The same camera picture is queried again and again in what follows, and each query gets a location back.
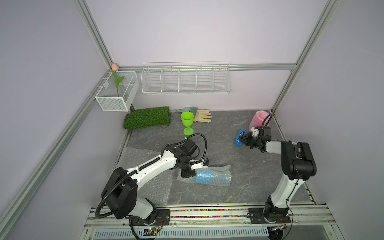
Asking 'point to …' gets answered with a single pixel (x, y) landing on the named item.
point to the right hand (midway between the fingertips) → (238, 135)
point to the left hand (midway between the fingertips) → (191, 172)
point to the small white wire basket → (112, 98)
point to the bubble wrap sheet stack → (158, 189)
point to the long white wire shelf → (209, 77)
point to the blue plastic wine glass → (211, 176)
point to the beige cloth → (203, 116)
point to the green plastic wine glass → (187, 118)
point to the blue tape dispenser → (238, 142)
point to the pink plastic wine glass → (257, 119)
